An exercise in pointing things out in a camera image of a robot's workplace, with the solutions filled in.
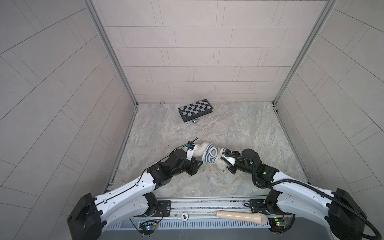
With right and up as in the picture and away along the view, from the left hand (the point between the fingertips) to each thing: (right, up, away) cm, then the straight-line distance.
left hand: (202, 161), depth 75 cm
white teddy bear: (-1, +6, +1) cm, 6 cm away
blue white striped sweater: (+3, +4, -3) cm, 6 cm away
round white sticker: (-9, -24, -6) cm, 26 cm away
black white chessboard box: (-5, +27, +33) cm, 43 cm away
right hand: (+9, +1, +3) cm, 10 cm away
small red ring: (-32, +34, +45) cm, 65 cm away
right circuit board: (+34, -27, -8) cm, 44 cm away
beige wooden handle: (+25, -22, -10) cm, 35 cm away
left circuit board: (-24, -26, -11) cm, 37 cm away
